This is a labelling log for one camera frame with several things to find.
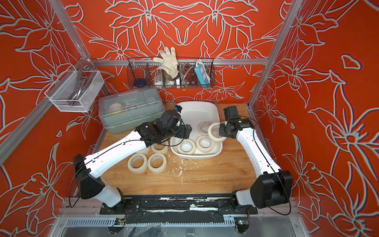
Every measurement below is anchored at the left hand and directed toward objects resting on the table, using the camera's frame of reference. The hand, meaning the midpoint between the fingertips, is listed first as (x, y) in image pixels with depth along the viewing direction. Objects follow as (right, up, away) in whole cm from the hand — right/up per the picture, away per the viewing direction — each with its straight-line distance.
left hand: (185, 125), depth 74 cm
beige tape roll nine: (-18, -24, +14) cm, 33 cm away
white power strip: (-18, +29, +20) cm, 40 cm away
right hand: (+20, -3, +7) cm, 22 cm away
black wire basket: (-29, +36, +28) cm, 54 cm away
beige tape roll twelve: (0, -18, +14) cm, 23 cm away
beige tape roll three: (-30, -24, +14) cm, 40 cm away
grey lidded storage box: (-40, +8, +16) cm, 44 cm away
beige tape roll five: (+15, -8, +4) cm, 17 cm away
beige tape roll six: (+12, -13, +20) cm, 27 cm away
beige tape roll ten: (+12, -4, +29) cm, 32 cm away
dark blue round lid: (-32, +29, +25) cm, 50 cm away
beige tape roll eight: (-16, -15, +16) cm, 27 cm away
